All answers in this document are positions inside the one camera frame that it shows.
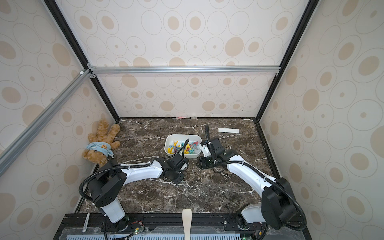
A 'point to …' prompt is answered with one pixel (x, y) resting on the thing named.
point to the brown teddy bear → (101, 146)
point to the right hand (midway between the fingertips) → (203, 162)
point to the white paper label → (229, 130)
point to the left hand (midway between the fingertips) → (184, 178)
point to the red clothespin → (195, 143)
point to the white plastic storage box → (193, 148)
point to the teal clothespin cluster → (191, 151)
